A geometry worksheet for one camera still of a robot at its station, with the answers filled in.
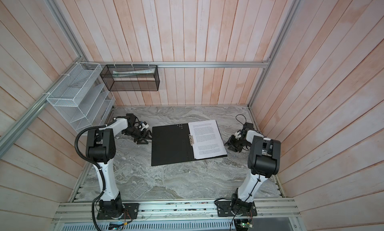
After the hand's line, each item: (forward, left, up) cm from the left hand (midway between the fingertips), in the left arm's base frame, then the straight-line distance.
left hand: (151, 142), depth 96 cm
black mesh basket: (+40, +16, +22) cm, 48 cm away
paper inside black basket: (+30, +10, +33) cm, 45 cm away
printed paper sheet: (+2, -38, -3) cm, 38 cm away
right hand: (-1, -50, -2) cm, 51 cm away
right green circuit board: (-44, -51, -3) cm, 68 cm away
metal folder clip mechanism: (+4, -27, -3) cm, 27 cm away
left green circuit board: (-45, +11, -5) cm, 46 cm away
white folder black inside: (0, -12, -3) cm, 13 cm away
